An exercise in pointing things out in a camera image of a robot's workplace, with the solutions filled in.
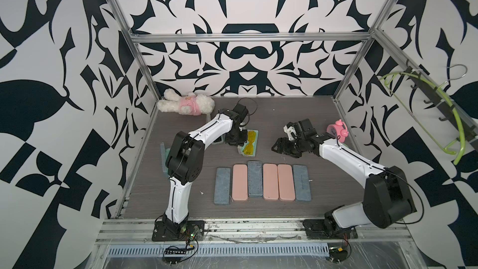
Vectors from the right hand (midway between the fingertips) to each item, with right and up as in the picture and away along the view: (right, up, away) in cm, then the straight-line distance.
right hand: (276, 146), depth 86 cm
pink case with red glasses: (-17, -16, -1) cm, 23 cm away
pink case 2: (+4, -16, -2) cm, 17 cm away
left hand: (-16, +2, +7) cm, 17 cm away
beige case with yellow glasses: (-16, -1, +3) cm, 16 cm away
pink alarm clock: (+32, +7, +6) cm, 33 cm away
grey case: (+11, -15, -3) cm, 19 cm away
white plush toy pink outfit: (-44, +21, +19) cm, 52 cm away
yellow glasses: (-12, -3, +8) cm, 15 cm away
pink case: (-3, -16, -1) cm, 16 cm away
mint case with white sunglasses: (-10, -15, -1) cm, 17 cm away
